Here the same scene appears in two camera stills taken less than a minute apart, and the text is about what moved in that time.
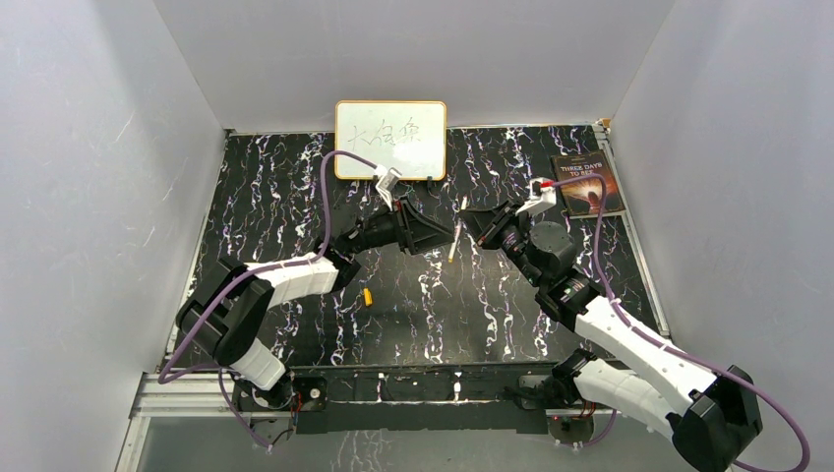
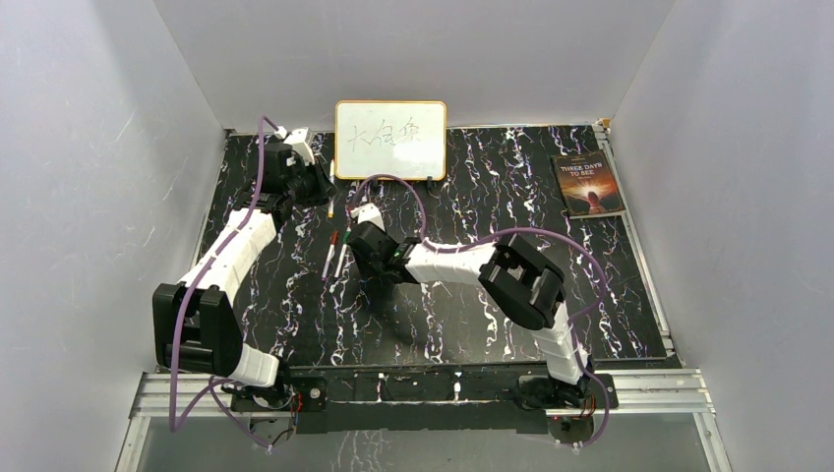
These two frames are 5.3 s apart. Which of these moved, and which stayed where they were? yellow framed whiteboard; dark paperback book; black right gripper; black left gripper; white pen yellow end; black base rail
Moved: black right gripper; white pen yellow end; black left gripper
Stayed: dark paperback book; black base rail; yellow framed whiteboard
